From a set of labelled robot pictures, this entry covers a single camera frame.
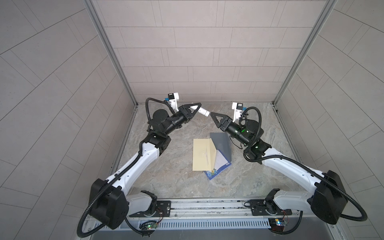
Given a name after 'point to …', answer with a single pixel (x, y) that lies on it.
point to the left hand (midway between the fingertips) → (203, 106)
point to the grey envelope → (222, 142)
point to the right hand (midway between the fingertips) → (211, 116)
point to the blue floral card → (212, 173)
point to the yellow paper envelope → (204, 154)
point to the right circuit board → (277, 224)
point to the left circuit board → (148, 225)
